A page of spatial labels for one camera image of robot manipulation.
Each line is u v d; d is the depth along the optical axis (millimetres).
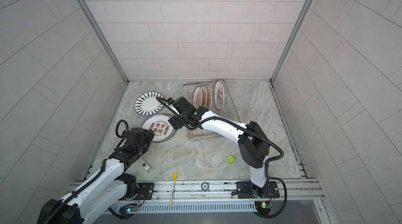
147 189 716
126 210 651
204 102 895
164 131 891
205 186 734
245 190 717
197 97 963
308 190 731
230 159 794
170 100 696
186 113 615
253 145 454
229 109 987
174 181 738
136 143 638
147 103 1024
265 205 684
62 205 393
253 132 451
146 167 754
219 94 986
